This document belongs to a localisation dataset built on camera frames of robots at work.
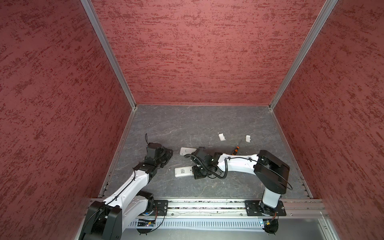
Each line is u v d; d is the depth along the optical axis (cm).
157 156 67
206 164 67
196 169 76
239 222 71
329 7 72
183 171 85
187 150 94
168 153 77
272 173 45
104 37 82
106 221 39
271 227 72
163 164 74
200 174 75
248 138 103
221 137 103
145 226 72
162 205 75
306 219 75
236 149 95
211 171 63
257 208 74
